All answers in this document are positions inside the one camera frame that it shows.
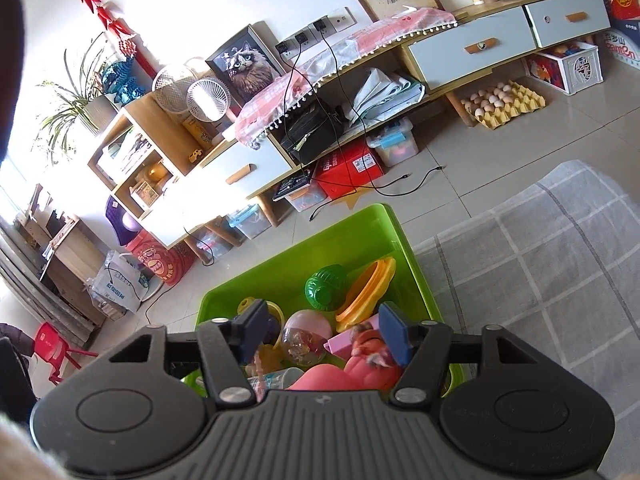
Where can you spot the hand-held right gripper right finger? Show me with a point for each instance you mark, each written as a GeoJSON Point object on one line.
{"type": "Point", "coordinates": [395, 332]}

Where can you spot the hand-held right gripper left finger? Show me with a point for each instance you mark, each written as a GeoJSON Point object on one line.
{"type": "Point", "coordinates": [255, 327]}

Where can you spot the yellow toy pot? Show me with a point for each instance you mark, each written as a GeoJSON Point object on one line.
{"type": "Point", "coordinates": [276, 316]}

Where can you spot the pink capsule ball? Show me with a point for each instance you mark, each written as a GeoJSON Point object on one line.
{"type": "Point", "coordinates": [305, 335]}

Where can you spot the pink card box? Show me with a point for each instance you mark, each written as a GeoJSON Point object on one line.
{"type": "Point", "coordinates": [340, 342]}

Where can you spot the clear cotton swab jar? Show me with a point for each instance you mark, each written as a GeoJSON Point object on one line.
{"type": "Point", "coordinates": [280, 377]}

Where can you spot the toy corn with green husk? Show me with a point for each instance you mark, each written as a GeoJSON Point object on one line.
{"type": "Point", "coordinates": [325, 287]}

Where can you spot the pink toy pig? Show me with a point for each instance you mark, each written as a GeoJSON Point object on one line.
{"type": "Point", "coordinates": [320, 379]}

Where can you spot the green plastic box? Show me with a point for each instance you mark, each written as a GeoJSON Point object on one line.
{"type": "Point", "coordinates": [325, 245]}

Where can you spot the small clear storage box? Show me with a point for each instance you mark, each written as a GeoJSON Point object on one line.
{"type": "Point", "coordinates": [215, 245]}

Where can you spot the red printed bucket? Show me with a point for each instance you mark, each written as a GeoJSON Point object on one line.
{"type": "Point", "coordinates": [160, 260]}

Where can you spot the clear box with black keyboard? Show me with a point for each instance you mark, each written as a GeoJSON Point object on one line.
{"type": "Point", "coordinates": [300, 192]}

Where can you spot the white printed bag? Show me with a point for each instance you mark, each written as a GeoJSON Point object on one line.
{"type": "Point", "coordinates": [115, 285]}

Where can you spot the red flat box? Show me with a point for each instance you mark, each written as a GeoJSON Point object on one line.
{"type": "Point", "coordinates": [345, 172]}

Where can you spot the grey checked tablecloth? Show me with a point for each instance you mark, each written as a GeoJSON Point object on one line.
{"type": "Point", "coordinates": [550, 260]}

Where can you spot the purple plastic object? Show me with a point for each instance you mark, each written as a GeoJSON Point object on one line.
{"type": "Point", "coordinates": [120, 217]}

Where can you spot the small cardboard box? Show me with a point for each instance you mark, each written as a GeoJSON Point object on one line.
{"type": "Point", "coordinates": [142, 194]}

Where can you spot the yellow toy car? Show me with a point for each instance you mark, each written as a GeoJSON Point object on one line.
{"type": "Point", "coordinates": [195, 155]}

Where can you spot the yellow round ornament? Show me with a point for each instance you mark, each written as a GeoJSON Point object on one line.
{"type": "Point", "coordinates": [155, 172]}

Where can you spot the clear box blue lid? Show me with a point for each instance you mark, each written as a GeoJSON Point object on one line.
{"type": "Point", "coordinates": [395, 145]}

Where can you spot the light wooden desk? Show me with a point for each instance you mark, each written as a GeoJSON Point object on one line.
{"type": "Point", "coordinates": [65, 260]}

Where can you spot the black bag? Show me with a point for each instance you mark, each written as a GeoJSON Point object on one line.
{"type": "Point", "coordinates": [312, 132]}

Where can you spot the stack of documents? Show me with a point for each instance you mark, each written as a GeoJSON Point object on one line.
{"type": "Point", "coordinates": [125, 152]}

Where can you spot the pink tasselled cloth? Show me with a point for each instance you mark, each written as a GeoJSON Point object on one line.
{"type": "Point", "coordinates": [270, 100]}

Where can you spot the white desk fan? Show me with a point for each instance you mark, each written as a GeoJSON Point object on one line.
{"type": "Point", "coordinates": [207, 100]}

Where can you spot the wooden shelf cabinet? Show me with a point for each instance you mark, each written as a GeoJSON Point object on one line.
{"type": "Point", "coordinates": [150, 120]}

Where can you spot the pile of white bags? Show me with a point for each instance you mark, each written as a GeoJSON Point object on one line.
{"type": "Point", "coordinates": [385, 92]}

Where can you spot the yellow egg tray with eggs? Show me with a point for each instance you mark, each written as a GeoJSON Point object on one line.
{"type": "Point", "coordinates": [505, 105]}

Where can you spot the white woven hand fan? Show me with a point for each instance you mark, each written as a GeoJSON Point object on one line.
{"type": "Point", "coordinates": [170, 85]}

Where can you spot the framed cat picture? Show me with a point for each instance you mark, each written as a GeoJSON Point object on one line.
{"type": "Point", "coordinates": [247, 67]}

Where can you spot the cream fuzzy sleeve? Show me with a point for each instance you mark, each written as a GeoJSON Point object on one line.
{"type": "Point", "coordinates": [22, 450]}

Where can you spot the potted green plant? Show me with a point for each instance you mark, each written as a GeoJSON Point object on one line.
{"type": "Point", "coordinates": [97, 112]}

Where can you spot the blue figurine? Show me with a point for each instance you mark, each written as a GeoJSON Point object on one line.
{"type": "Point", "coordinates": [122, 80]}

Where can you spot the wooden tv cabinet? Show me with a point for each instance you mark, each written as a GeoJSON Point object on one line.
{"type": "Point", "coordinates": [475, 50]}

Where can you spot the white plastic crate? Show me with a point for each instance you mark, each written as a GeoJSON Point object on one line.
{"type": "Point", "coordinates": [565, 70]}

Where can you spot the dark cloth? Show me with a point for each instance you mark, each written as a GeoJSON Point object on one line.
{"type": "Point", "coordinates": [6, 70]}

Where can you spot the blue white carton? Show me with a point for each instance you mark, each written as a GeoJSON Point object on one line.
{"type": "Point", "coordinates": [622, 42]}

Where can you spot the wall power outlets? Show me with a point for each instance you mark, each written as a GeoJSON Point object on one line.
{"type": "Point", "coordinates": [320, 27]}

